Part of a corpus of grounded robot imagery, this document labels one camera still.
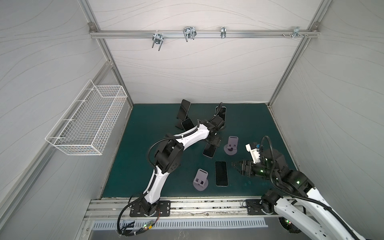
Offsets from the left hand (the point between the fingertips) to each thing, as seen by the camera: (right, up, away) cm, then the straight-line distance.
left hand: (214, 139), depth 93 cm
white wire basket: (-63, +9, -26) cm, 69 cm away
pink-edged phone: (-3, -7, 0) cm, 8 cm away
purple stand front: (-9, -20, -17) cm, 28 cm away
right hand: (+9, -7, -23) cm, 25 cm away
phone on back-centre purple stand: (-18, +10, -1) cm, 20 cm away
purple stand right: (+10, -6, -3) cm, 12 cm away
